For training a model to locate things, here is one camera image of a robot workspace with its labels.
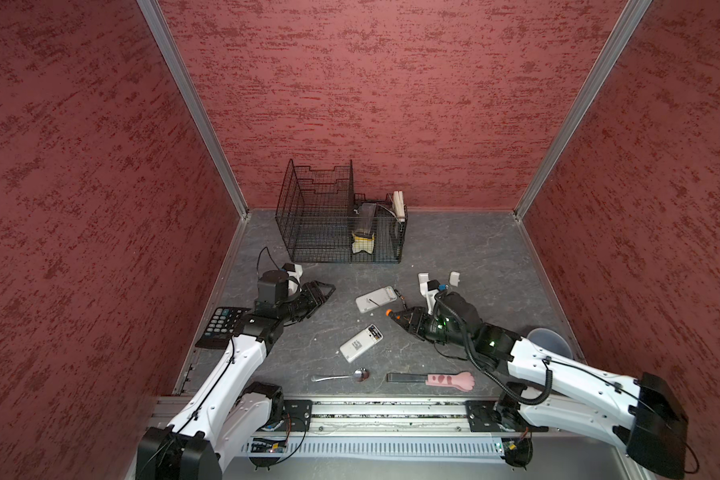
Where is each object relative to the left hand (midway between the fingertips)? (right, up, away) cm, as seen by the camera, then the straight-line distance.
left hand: (332, 298), depth 80 cm
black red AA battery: (+22, -5, +14) cm, 26 cm away
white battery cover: (+40, +2, +22) cm, 46 cm away
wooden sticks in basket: (+20, +28, +15) cm, 37 cm away
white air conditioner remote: (+8, -14, +6) cm, 18 cm away
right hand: (+16, -6, -7) cm, 18 cm away
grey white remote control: (+12, -4, +16) cm, 20 cm away
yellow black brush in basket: (+8, +16, +27) cm, 32 cm away
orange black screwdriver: (+15, -3, -5) cm, 16 cm away
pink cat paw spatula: (+35, -21, -4) cm, 41 cm away
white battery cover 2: (+29, +2, +22) cm, 37 cm away
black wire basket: (-9, +24, +40) cm, 47 cm away
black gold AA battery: (+19, -1, +18) cm, 26 cm away
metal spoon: (+8, -21, -1) cm, 22 cm away
